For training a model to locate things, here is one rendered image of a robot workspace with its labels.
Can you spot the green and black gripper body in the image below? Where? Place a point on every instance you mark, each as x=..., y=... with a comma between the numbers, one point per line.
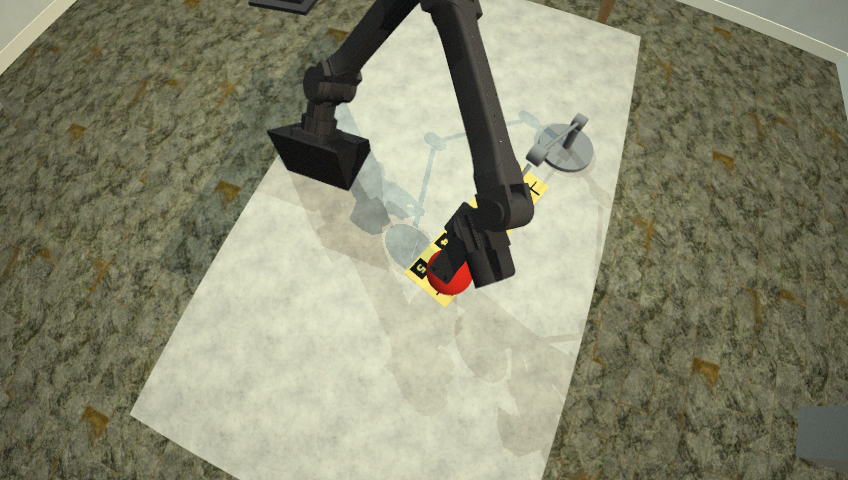
x=464, y=205

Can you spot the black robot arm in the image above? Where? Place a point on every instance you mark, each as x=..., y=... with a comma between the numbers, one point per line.
x=503, y=199

